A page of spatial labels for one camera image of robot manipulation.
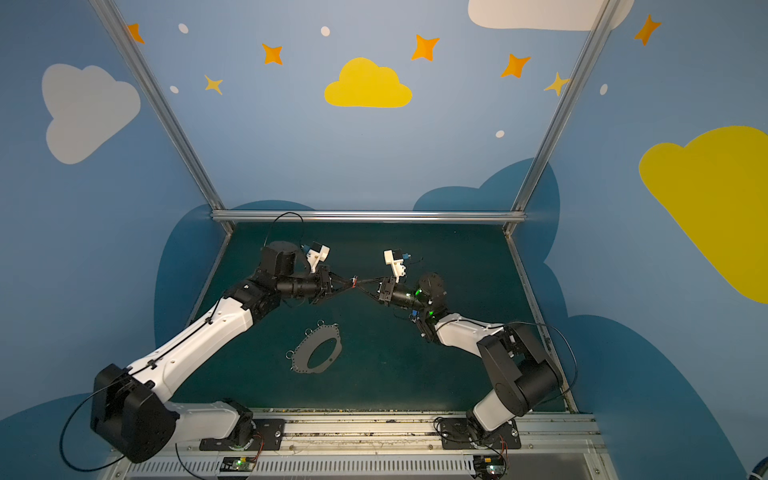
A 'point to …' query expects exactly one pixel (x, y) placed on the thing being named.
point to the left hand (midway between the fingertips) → (355, 285)
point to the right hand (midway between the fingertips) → (357, 285)
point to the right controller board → (489, 466)
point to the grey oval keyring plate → (301, 356)
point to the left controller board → (237, 464)
